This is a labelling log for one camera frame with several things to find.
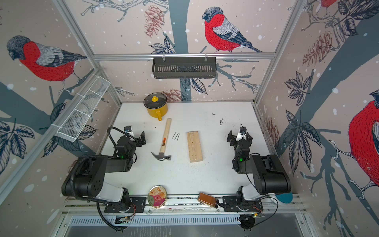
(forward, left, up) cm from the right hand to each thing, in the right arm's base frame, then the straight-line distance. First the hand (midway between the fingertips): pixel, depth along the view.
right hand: (240, 130), depth 91 cm
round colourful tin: (-37, +46, -7) cm, 60 cm away
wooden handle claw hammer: (-15, +49, -9) cm, 52 cm away
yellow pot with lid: (+21, +58, 0) cm, 62 cm away
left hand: (-2, +65, 0) cm, 65 cm away
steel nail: (+1, +43, -10) cm, 44 cm away
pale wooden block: (-8, +29, -8) cm, 31 cm away
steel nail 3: (+1, +40, -10) cm, 42 cm away
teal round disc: (-36, -18, -6) cm, 41 cm away
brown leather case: (-38, +20, -6) cm, 44 cm away
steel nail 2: (+1, +42, -11) cm, 43 cm away
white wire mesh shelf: (+4, +98, +13) cm, 99 cm away
